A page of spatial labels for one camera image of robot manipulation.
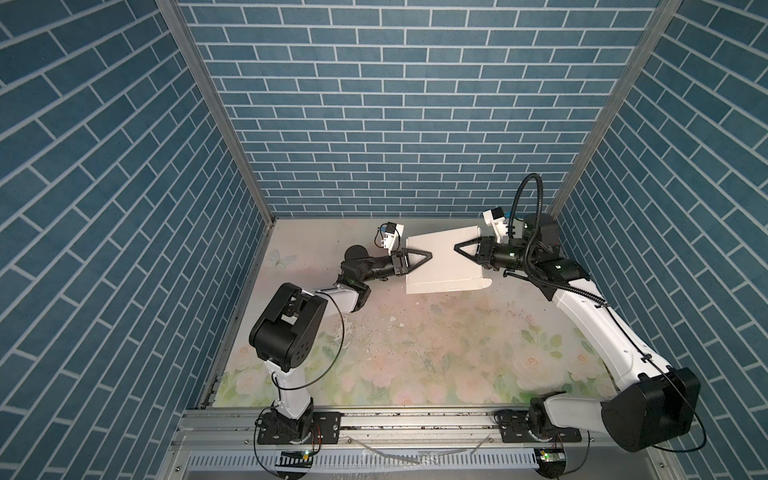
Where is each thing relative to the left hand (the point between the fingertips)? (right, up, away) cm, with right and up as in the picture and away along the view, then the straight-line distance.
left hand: (427, 264), depth 77 cm
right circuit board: (+31, -49, -3) cm, 58 cm away
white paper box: (+5, -1, -4) cm, 6 cm away
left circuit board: (-33, -48, -5) cm, 58 cm away
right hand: (+6, +5, -4) cm, 9 cm away
